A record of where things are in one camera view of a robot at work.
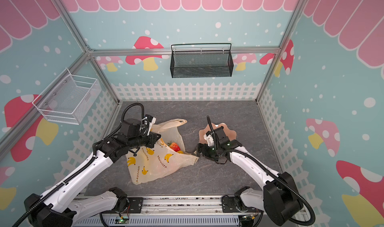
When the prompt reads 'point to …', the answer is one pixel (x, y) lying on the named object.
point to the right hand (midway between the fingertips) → (198, 154)
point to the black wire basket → (201, 64)
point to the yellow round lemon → (180, 151)
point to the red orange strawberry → (174, 146)
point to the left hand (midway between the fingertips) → (159, 138)
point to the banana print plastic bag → (149, 163)
